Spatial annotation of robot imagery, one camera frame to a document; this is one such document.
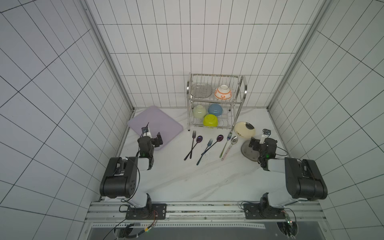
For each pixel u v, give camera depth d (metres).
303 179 0.46
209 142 1.00
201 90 0.92
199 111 1.07
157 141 0.85
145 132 0.79
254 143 0.85
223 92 0.85
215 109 1.10
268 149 0.72
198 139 1.00
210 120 1.04
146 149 0.72
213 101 0.85
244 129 1.07
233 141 0.98
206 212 0.74
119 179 0.45
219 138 1.00
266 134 0.81
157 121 1.12
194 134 1.03
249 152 0.94
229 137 1.01
